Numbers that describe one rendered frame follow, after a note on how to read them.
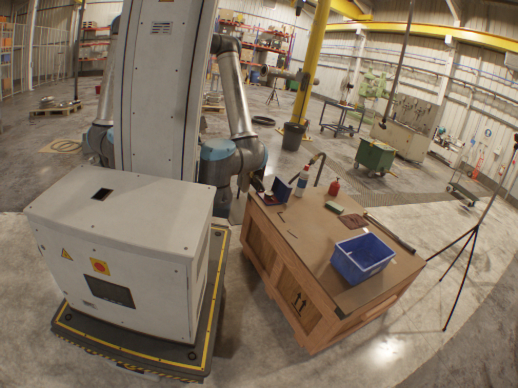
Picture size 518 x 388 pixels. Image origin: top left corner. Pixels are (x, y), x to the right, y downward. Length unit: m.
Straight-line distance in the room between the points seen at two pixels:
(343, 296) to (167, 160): 0.91
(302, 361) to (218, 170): 1.07
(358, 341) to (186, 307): 1.15
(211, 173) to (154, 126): 0.31
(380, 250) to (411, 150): 5.48
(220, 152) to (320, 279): 0.70
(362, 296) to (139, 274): 0.90
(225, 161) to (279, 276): 0.73
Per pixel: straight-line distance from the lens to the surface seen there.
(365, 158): 4.16
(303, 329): 1.36
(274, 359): 1.37
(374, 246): 1.37
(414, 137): 6.60
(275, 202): 1.52
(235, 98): 1.18
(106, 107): 1.28
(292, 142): 4.11
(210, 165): 1.01
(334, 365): 1.47
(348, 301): 1.10
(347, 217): 1.61
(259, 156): 1.14
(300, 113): 5.01
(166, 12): 0.90
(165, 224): 0.64
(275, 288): 1.48
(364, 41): 15.77
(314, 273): 1.13
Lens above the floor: 1.24
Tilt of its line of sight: 29 degrees down
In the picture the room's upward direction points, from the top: 12 degrees clockwise
